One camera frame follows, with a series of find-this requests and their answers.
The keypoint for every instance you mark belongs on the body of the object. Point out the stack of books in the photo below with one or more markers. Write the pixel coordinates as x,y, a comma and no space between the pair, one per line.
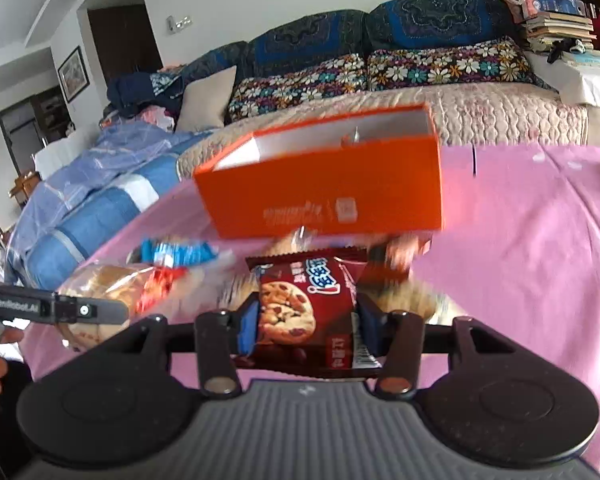
560,30

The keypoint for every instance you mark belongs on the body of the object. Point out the pink cloth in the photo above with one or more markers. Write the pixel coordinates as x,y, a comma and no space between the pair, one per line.
520,240

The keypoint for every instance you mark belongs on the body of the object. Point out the orange cardboard box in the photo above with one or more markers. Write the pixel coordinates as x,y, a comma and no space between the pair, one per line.
305,195

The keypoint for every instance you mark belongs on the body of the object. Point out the blue white striped quilt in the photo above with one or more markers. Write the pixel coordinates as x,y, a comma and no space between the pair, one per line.
90,200

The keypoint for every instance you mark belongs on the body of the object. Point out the blue cracker packet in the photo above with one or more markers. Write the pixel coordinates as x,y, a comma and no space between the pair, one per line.
180,252

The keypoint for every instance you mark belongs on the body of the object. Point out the silver orange printed snack packet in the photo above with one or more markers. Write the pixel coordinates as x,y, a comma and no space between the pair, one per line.
405,255

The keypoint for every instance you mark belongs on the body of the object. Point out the wall switch plate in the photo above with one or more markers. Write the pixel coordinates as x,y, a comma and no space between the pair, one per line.
180,23

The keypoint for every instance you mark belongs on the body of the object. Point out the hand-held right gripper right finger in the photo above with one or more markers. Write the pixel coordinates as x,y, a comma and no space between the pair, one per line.
367,327

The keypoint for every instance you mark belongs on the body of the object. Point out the dark patterned cushion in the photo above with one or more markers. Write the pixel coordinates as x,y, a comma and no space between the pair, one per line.
215,62

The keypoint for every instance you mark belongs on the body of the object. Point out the beige quilted blanket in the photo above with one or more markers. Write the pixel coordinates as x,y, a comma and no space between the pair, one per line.
505,115

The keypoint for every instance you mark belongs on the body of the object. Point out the clear red-trimmed bread packet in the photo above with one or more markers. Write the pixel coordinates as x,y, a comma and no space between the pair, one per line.
100,285

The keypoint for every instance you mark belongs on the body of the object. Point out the beige pillow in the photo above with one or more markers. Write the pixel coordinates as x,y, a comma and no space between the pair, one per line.
207,100

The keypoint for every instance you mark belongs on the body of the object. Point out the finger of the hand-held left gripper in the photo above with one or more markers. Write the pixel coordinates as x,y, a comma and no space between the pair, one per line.
112,312

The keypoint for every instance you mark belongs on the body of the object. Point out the plastic-wrapped package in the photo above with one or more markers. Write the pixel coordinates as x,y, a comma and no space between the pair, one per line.
545,2

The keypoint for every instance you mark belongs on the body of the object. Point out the blue patterned cushion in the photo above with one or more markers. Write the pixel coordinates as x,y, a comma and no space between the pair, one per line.
305,45
440,20

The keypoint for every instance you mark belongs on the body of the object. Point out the red clear snack packet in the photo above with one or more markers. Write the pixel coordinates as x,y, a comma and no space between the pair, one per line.
290,310

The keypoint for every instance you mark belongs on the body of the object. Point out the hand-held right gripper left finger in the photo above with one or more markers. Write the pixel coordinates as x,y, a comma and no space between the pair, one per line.
249,330

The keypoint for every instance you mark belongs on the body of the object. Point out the dark wooden door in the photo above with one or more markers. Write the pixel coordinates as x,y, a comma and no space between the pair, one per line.
125,42

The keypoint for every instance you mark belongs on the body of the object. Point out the framed wall picture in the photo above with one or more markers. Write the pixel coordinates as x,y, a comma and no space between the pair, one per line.
73,74

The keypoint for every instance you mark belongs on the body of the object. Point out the white cover sheet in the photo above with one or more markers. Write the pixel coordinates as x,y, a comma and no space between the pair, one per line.
590,82

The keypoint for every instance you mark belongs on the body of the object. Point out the navy clothing pile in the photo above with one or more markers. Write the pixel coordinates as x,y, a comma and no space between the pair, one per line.
140,92

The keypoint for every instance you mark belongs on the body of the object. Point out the floral pillow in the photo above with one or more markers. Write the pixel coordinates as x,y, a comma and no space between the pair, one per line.
450,62
300,90

